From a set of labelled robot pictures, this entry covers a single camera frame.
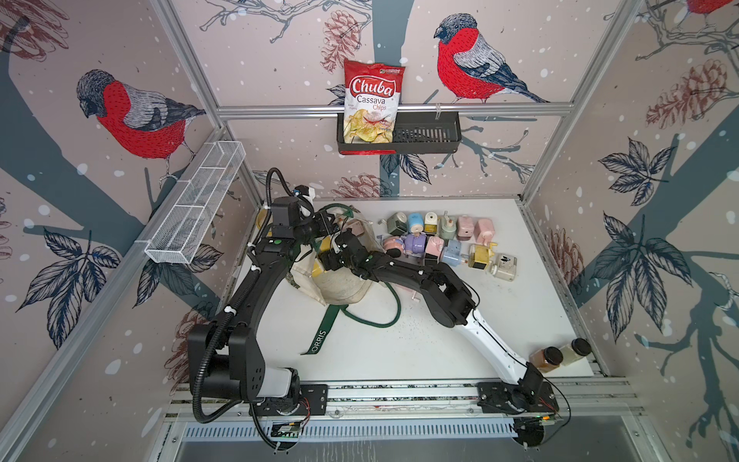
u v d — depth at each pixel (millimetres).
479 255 980
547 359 713
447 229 1037
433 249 976
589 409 742
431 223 1059
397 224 1041
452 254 978
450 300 629
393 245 978
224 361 410
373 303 907
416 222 1037
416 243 1007
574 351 728
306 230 693
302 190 729
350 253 804
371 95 835
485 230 1014
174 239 704
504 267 951
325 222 727
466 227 1037
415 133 1069
